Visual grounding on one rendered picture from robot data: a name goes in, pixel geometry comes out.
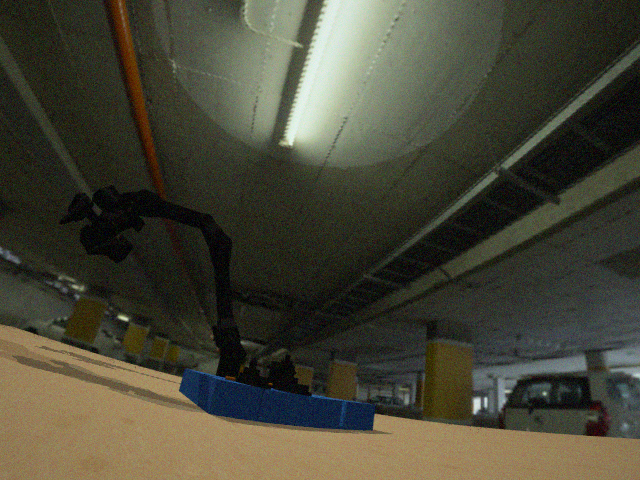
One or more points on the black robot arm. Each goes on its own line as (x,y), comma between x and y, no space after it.
(146,203)

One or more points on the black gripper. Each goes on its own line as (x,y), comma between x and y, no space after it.
(106,225)

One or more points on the blue flat plate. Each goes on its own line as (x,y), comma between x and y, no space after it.
(251,398)

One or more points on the black micro servo with orange cable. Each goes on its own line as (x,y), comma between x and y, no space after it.
(276,372)

